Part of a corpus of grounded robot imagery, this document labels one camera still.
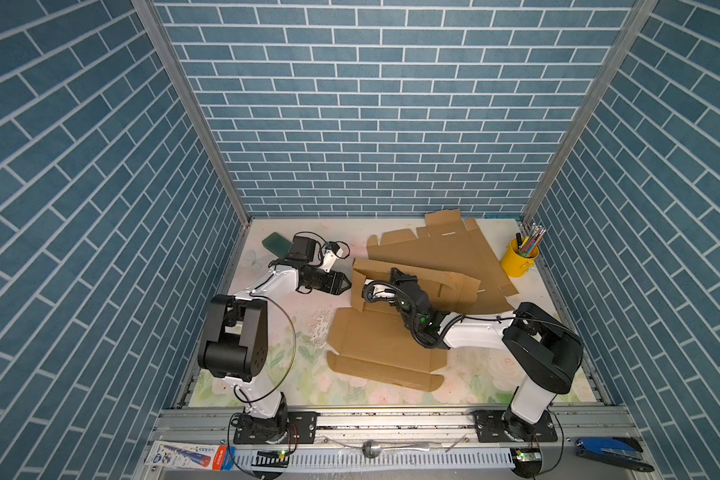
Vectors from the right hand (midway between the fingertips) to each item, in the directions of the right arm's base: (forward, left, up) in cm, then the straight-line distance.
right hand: (396, 263), depth 87 cm
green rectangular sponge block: (+18, +45, -15) cm, 51 cm away
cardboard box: (-17, +7, -17) cm, 25 cm away
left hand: (-2, +16, -8) cm, 18 cm away
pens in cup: (+15, -44, -6) cm, 47 cm away
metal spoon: (-44, +3, -15) cm, 46 cm away
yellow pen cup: (+11, -40, -11) cm, 43 cm away
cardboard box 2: (+25, -19, -19) cm, 37 cm away
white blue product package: (-49, +45, -15) cm, 68 cm away
